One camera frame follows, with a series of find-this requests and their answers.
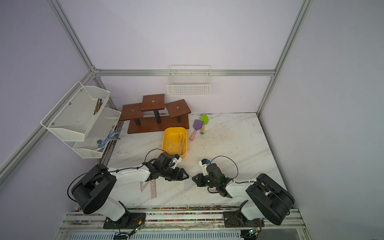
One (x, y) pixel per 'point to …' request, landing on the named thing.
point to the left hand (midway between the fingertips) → (184, 178)
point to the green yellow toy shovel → (205, 119)
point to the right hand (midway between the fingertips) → (194, 180)
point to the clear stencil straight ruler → (181, 145)
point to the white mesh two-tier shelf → (82, 118)
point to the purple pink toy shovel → (197, 125)
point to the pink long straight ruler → (153, 189)
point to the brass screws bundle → (98, 106)
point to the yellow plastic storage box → (175, 141)
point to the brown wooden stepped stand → (152, 115)
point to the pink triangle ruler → (143, 184)
